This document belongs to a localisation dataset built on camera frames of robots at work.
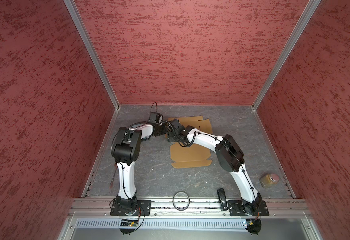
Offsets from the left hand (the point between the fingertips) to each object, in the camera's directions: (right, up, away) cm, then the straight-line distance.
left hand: (167, 132), depth 104 cm
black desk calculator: (-8, +4, -32) cm, 33 cm away
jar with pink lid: (+55, -23, -29) cm, 66 cm away
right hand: (+3, -5, -7) cm, 9 cm away
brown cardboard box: (+19, -14, -15) cm, 28 cm away
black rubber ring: (+13, -35, -29) cm, 47 cm away
